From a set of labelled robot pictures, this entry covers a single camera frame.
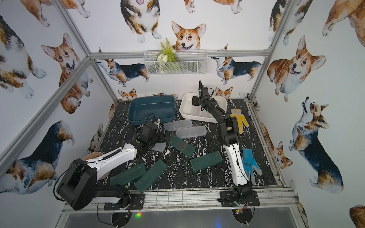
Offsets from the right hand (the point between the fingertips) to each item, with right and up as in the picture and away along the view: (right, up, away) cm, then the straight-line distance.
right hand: (193, 97), depth 108 cm
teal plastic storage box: (-26, -7, +11) cm, 29 cm away
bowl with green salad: (-56, -35, -28) cm, 72 cm away
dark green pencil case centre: (-7, -33, -14) cm, 37 cm away
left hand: (-17, -22, -20) cm, 34 cm away
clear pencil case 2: (-2, -25, -7) cm, 26 cm away
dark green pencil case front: (-27, -50, -28) cm, 64 cm away
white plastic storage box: (+2, -11, +2) cm, 12 cm away
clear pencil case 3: (-23, -34, -14) cm, 43 cm away
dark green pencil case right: (+7, -41, -21) cm, 46 cm away
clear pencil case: (-15, -21, -3) cm, 26 cm away
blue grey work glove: (+34, -42, -22) cm, 59 cm away
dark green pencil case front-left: (-37, -47, -24) cm, 64 cm away
